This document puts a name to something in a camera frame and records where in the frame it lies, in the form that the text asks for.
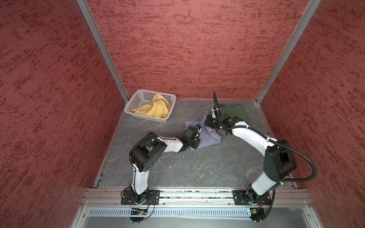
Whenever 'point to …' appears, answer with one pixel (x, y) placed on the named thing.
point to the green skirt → (237, 110)
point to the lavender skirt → (208, 136)
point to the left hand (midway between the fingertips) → (196, 141)
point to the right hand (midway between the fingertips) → (204, 124)
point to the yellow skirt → (159, 107)
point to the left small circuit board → (139, 211)
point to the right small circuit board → (257, 214)
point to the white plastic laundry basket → (138, 97)
